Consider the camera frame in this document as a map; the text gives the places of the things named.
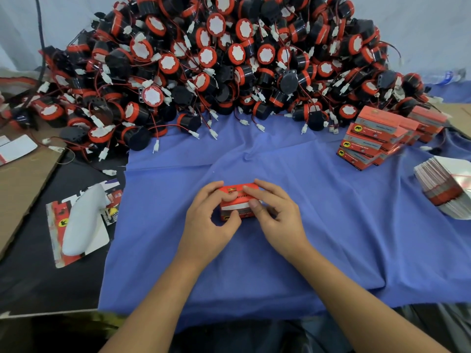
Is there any person's left hand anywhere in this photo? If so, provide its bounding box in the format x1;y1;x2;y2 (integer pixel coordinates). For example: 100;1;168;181
177;180;244;274

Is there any person's right hand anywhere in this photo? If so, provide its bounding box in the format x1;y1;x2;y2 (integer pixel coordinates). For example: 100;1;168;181
248;178;312;263

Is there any stack of box blanks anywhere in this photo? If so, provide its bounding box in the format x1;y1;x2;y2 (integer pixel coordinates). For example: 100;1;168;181
414;155;471;221

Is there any pile of black red buzzers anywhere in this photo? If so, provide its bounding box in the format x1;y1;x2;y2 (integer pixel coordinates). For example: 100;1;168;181
0;0;446;153

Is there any person's right forearm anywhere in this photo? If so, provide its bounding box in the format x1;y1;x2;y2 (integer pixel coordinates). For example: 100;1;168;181
290;246;450;353

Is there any person's left forearm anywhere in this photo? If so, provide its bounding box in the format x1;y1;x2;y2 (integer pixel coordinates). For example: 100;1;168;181
99;257;207;353

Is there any blue table cloth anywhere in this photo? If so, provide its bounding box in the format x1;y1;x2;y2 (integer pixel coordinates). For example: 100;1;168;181
98;80;471;331

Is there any brown cardboard piece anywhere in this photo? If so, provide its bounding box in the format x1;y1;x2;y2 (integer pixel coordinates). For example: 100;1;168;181
0;132;63;258

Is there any brown cardboard sheet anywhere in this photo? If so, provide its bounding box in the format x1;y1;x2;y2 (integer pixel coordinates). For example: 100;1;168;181
438;102;471;138

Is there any clear plastic water bottle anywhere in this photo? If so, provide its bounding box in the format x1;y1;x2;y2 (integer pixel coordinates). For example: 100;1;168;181
423;69;467;86

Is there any black hanging cable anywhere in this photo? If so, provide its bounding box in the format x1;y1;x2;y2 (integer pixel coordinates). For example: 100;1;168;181
32;0;47;52

